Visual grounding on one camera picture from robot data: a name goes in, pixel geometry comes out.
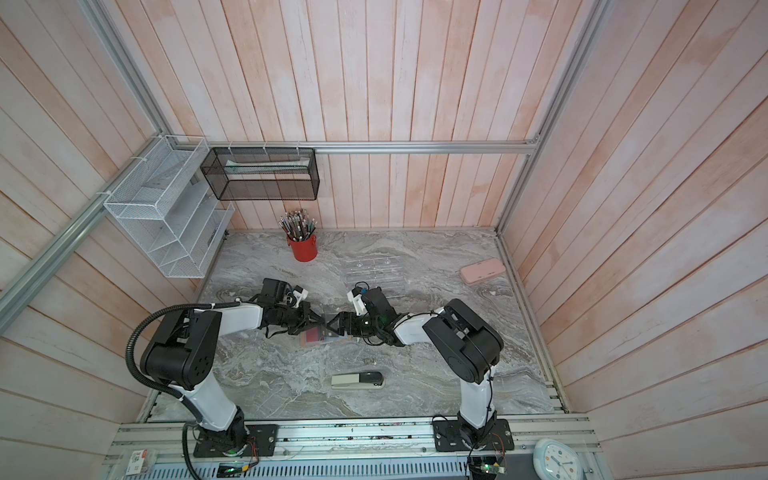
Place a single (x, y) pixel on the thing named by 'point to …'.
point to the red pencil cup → (304, 250)
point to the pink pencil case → (482, 270)
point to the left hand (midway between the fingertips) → (323, 323)
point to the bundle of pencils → (297, 224)
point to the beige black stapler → (357, 381)
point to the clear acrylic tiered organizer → (385, 272)
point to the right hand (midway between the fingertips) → (336, 327)
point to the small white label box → (136, 464)
